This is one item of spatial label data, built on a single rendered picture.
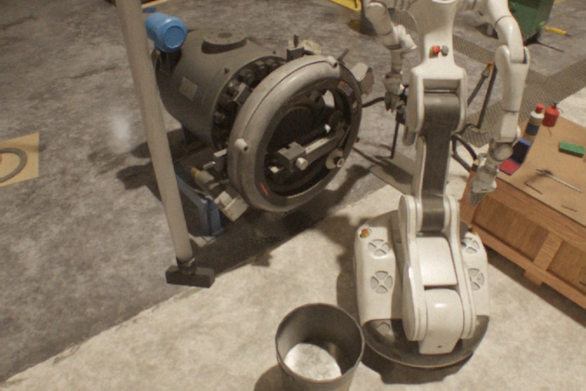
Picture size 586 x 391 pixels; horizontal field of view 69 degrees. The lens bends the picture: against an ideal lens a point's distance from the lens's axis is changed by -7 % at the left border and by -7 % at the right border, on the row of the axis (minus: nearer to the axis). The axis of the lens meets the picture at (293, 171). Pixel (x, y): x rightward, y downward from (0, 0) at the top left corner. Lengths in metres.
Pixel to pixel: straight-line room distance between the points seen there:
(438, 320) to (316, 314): 0.45
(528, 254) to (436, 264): 0.73
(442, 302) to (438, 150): 0.57
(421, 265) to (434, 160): 0.41
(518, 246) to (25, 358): 2.36
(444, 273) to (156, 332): 1.27
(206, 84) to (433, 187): 1.10
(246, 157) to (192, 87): 0.55
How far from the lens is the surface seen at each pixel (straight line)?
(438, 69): 1.77
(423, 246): 1.86
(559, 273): 2.44
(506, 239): 2.47
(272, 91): 1.78
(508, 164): 2.37
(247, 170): 1.84
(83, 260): 2.56
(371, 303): 1.90
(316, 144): 2.05
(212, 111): 2.09
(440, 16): 1.79
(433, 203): 1.86
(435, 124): 1.75
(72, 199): 2.94
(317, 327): 1.85
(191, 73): 2.25
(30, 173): 3.28
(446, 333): 1.80
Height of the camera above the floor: 1.80
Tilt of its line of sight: 40 degrees down
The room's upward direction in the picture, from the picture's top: straight up
